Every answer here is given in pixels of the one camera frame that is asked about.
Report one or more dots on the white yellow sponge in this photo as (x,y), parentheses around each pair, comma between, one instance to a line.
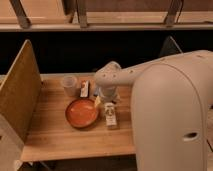
(97,101)

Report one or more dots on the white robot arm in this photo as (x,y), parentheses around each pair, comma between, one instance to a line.
(170,99)

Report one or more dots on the orange ceramic bowl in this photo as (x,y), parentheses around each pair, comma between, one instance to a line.
(81,113)

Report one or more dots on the blue cloth piece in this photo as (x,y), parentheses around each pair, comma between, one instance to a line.
(96,91)

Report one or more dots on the white snack box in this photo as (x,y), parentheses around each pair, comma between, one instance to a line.
(110,115)

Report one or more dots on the red and white packet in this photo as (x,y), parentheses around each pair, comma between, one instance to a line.
(84,90)

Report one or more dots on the clear plastic cup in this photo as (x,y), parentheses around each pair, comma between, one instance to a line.
(69,83)

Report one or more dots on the right dark divider panel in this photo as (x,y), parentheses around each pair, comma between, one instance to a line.
(169,47)

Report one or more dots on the left cork divider panel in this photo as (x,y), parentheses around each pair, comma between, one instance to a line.
(19,92)

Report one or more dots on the wooden shelf rail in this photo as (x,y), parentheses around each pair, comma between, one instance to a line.
(105,15)

